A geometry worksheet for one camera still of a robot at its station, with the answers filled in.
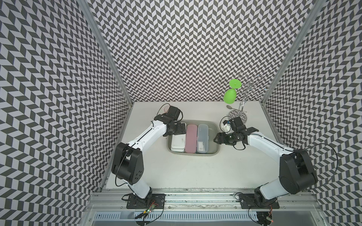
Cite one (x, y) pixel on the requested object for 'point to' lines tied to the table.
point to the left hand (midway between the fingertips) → (176, 132)
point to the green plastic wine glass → (230, 94)
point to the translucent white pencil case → (202, 138)
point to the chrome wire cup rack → (249, 88)
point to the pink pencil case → (191, 139)
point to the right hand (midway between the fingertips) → (219, 142)
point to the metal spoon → (230, 107)
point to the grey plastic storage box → (175, 144)
